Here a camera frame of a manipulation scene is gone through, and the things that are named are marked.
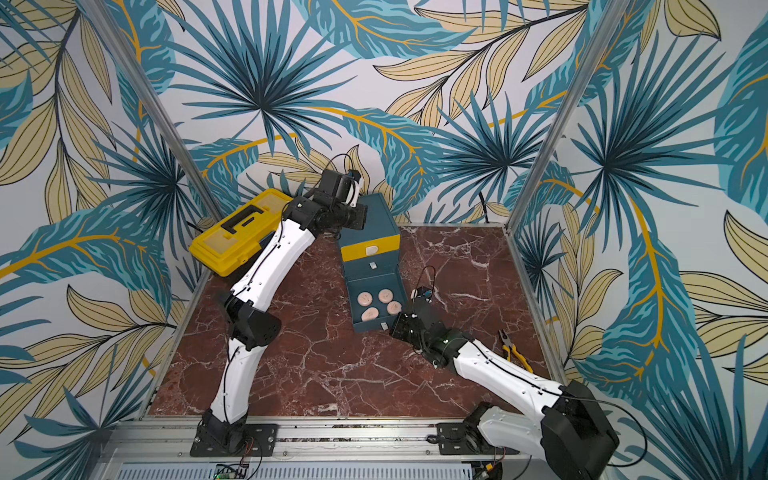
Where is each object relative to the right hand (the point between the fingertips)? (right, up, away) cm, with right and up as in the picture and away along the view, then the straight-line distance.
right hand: (392, 320), depth 83 cm
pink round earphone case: (-9, +4, +14) cm, 17 cm away
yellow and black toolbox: (-48, +22, +10) cm, 53 cm away
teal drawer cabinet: (-3, +28, +9) cm, 29 cm away
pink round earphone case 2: (-2, +5, +15) cm, 16 cm away
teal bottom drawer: (-5, +3, +15) cm, 16 cm away
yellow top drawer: (-6, +20, +5) cm, 22 cm away
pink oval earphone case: (-7, 0, +11) cm, 13 cm away
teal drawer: (-6, +15, +12) cm, 20 cm away
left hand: (-8, +29, +1) cm, 30 cm away
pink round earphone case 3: (+1, +2, +12) cm, 12 cm away
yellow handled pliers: (+35, -9, +5) cm, 36 cm away
